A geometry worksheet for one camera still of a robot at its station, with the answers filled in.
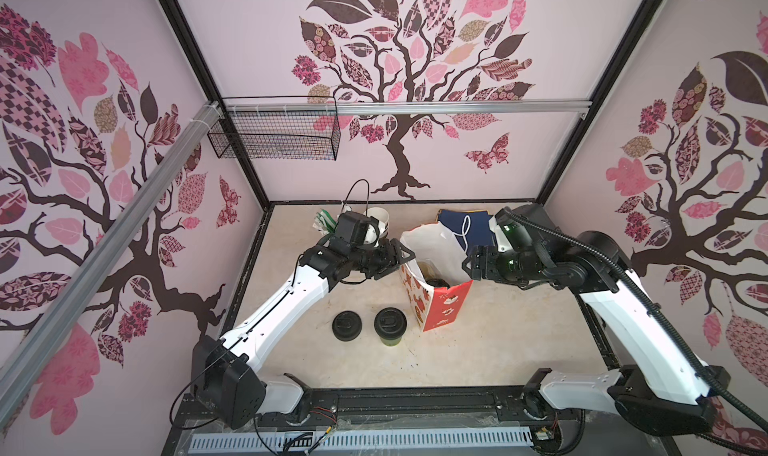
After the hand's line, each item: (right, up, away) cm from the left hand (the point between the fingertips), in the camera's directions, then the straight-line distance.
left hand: (408, 265), depth 73 cm
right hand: (+14, +1, -9) cm, 17 cm away
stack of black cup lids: (-17, -20, +13) cm, 29 cm away
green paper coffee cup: (-4, -20, +3) cm, 21 cm away
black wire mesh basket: (-41, +42, +22) cm, 63 cm away
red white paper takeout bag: (+11, +1, +18) cm, 21 cm away
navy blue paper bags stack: (+16, +9, 0) cm, 19 cm away
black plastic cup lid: (+9, -6, +9) cm, 14 cm away
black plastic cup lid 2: (-5, -16, +3) cm, 17 cm away
